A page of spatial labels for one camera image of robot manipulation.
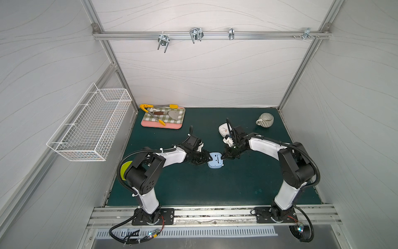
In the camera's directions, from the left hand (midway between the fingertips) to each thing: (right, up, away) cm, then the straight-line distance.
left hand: (211, 161), depth 89 cm
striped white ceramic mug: (+39, +24, +16) cm, 49 cm away
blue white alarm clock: (+3, 0, -1) cm, 3 cm away
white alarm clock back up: (+9, +18, +13) cm, 24 cm away
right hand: (+6, +2, +1) cm, 7 cm away
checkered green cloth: (-30, +28, +26) cm, 48 cm away
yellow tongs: (-50, +35, +29) cm, 68 cm away
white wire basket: (-56, +20, -20) cm, 63 cm away
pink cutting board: (-39, +22, +22) cm, 49 cm away
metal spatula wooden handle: (-27, +29, +26) cm, 47 cm away
